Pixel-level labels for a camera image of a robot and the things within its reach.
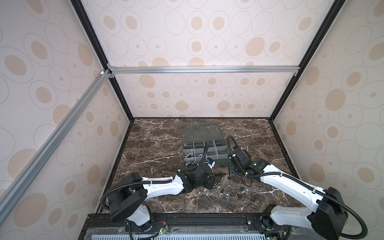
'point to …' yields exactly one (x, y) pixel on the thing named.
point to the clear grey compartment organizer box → (194, 137)
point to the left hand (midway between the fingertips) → (218, 179)
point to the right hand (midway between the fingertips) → (236, 167)
